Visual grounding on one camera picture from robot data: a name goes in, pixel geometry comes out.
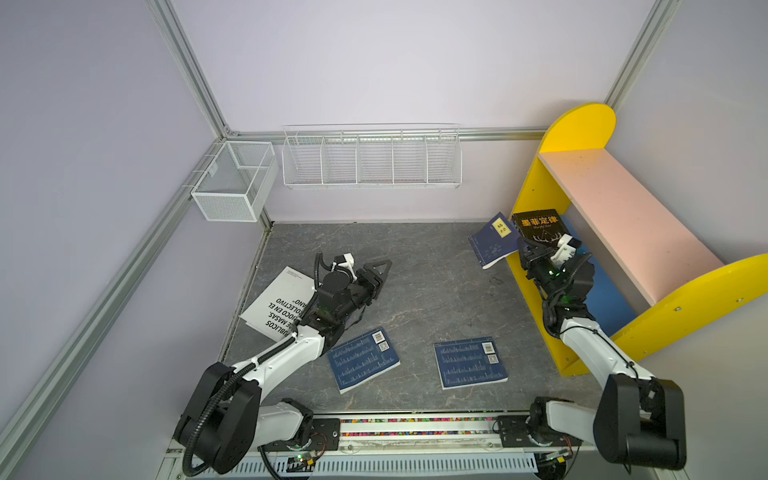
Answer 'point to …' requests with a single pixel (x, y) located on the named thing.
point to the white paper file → (277, 309)
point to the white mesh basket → (237, 181)
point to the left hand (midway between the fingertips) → (394, 270)
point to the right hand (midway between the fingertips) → (518, 238)
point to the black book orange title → (544, 226)
